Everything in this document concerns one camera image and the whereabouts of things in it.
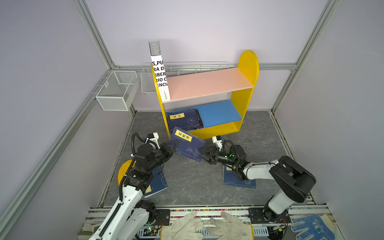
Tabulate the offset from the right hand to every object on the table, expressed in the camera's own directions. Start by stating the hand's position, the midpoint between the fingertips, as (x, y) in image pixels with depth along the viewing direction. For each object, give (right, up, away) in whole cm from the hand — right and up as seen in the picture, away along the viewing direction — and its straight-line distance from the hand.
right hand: (199, 154), depth 75 cm
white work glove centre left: (-7, -35, -4) cm, 36 cm away
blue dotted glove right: (+58, -34, -4) cm, 68 cm away
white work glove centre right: (+17, -35, -4) cm, 39 cm away
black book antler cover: (-7, +18, +17) cm, 26 cm away
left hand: (-10, +6, -3) cm, 12 cm away
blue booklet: (-5, +5, +1) cm, 7 cm away
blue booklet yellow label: (-7, +18, +17) cm, 26 cm away
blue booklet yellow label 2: (-24, -19, +10) cm, 32 cm away
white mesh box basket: (-55, +39, +27) cm, 73 cm away
